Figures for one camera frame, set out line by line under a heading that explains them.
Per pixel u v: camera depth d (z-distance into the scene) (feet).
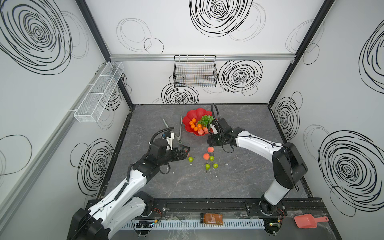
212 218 2.23
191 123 3.47
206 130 3.25
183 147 2.28
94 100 2.47
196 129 3.36
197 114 3.67
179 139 3.25
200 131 3.25
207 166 2.84
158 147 1.90
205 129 3.31
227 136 2.15
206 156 2.92
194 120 3.55
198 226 2.28
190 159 2.92
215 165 2.84
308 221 2.29
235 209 2.47
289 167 1.49
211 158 2.92
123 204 1.54
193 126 3.44
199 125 3.43
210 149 3.00
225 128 2.31
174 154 2.25
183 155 2.27
